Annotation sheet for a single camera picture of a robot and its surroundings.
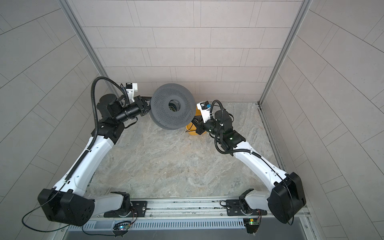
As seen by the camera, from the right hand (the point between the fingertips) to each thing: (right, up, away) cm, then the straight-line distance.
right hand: (189, 119), depth 70 cm
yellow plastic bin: (0, -4, +3) cm, 5 cm away
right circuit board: (+29, -48, -3) cm, 56 cm away
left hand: (-12, +9, -8) cm, 17 cm away
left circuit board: (-29, -46, -6) cm, 55 cm away
